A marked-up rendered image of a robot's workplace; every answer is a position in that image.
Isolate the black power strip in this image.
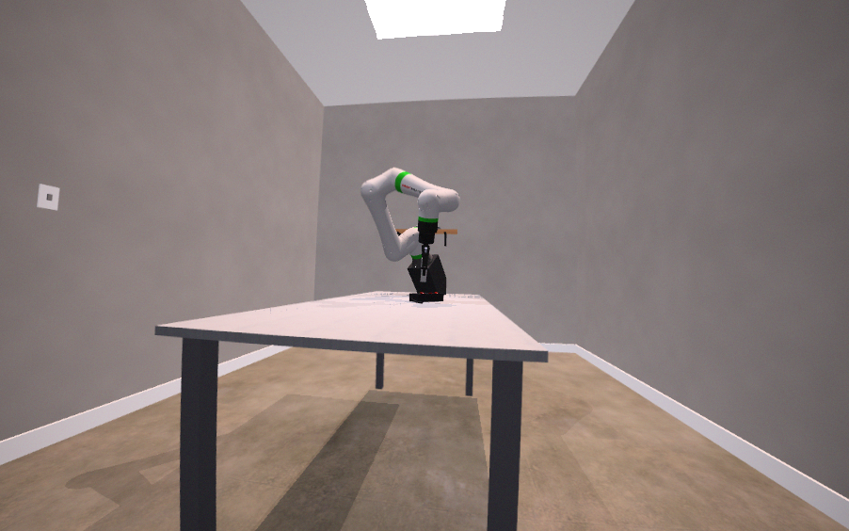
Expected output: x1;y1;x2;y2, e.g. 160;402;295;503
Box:
409;292;443;303

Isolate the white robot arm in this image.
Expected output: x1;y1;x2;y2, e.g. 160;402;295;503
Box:
360;168;460;267

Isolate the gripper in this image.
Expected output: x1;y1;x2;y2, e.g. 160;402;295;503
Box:
419;233;435;282

